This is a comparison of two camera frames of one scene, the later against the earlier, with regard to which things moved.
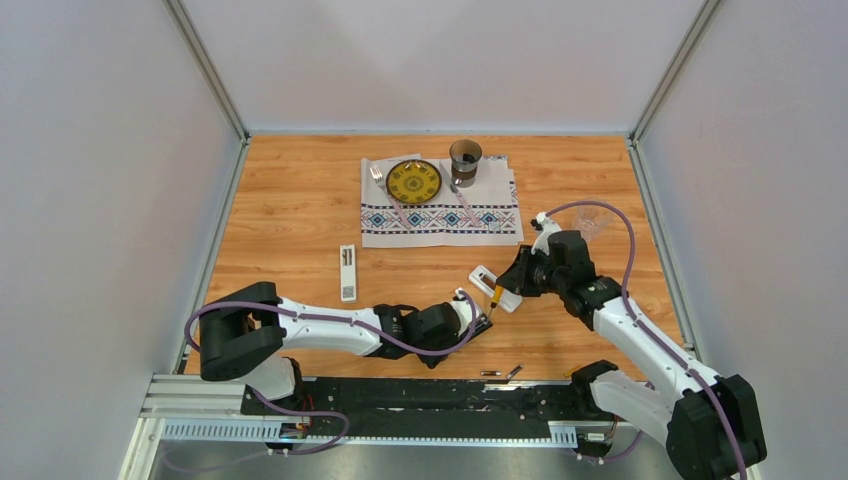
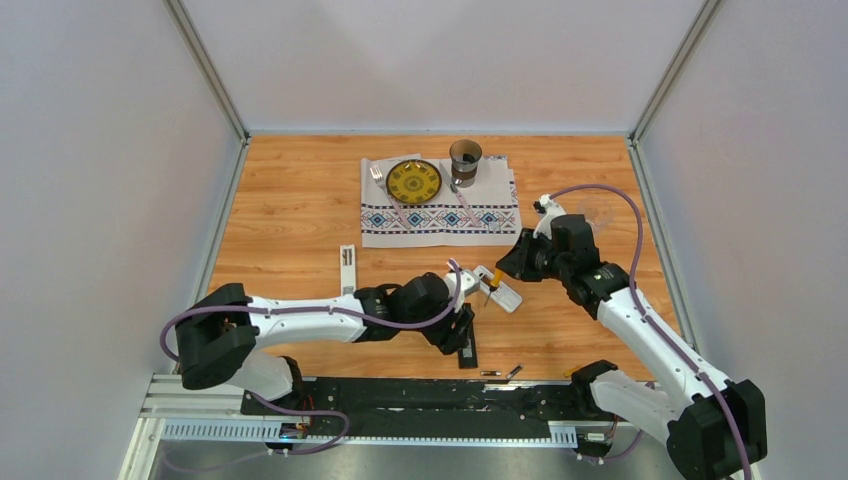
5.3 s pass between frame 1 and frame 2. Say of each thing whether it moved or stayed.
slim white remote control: stayed
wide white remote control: stayed
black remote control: moved
